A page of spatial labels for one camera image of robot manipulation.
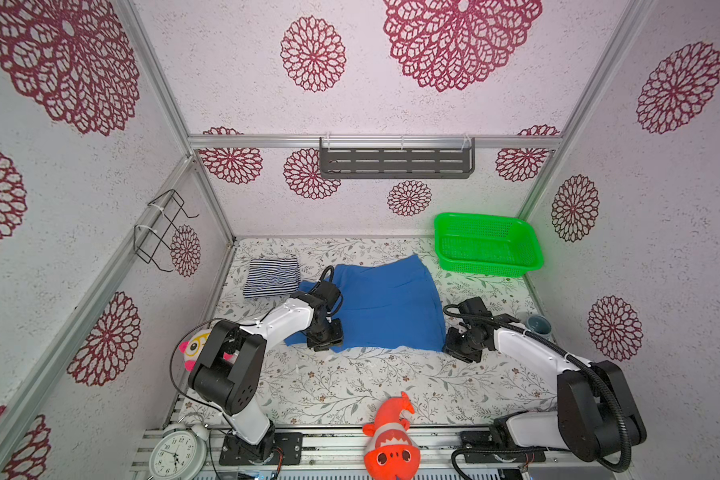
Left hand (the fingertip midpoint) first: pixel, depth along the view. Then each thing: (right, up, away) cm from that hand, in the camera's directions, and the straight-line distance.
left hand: (336, 349), depth 88 cm
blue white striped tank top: (-25, +21, +18) cm, 37 cm away
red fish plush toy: (+15, -17, -23) cm, 32 cm away
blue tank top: (+17, +11, +18) cm, 27 cm away
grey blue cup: (+61, +7, +2) cm, 61 cm away
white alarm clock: (-36, -19, -18) cm, 45 cm away
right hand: (+32, +1, 0) cm, 32 cm away
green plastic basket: (+57, +33, +30) cm, 72 cm away
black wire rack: (-45, +31, -15) cm, 57 cm away
